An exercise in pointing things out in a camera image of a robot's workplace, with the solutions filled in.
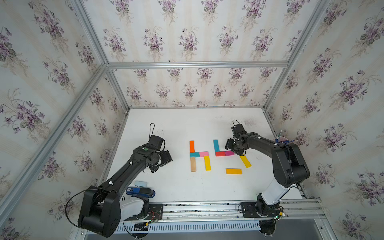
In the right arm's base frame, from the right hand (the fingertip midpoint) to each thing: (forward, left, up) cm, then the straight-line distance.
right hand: (231, 148), depth 95 cm
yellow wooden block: (-10, +16, -1) cm, 19 cm away
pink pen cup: (+2, -29, +9) cm, 30 cm away
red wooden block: (-3, +7, -2) cm, 8 cm away
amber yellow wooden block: (-13, 0, -4) cm, 14 cm away
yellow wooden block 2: (-8, -8, -2) cm, 11 cm away
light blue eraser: (-24, +53, +1) cm, 58 cm away
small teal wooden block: (-5, +24, 0) cm, 24 cm away
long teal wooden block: (+3, +10, -1) cm, 10 cm away
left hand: (-13, +39, +6) cm, 42 cm away
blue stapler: (-28, +52, +2) cm, 59 cm away
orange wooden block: (-1, +26, 0) cm, 26 cm away
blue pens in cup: (0, -31, +8) cm, 32 cm away
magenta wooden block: (-6, +3, +5) cm, 8 cm away
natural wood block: (-10, +25, -1) cm, 27 cm away
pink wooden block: (-4, +18, +1) cm, 19 cm away
